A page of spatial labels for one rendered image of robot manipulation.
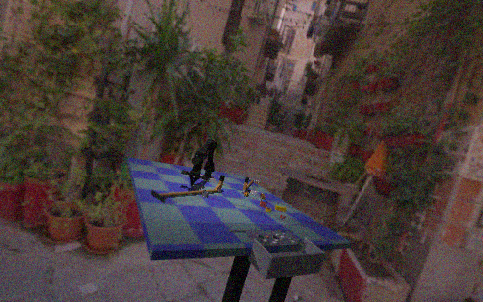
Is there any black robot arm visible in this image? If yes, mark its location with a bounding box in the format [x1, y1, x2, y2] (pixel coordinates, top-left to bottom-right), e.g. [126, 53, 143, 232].
[190, 139, 217, 178]

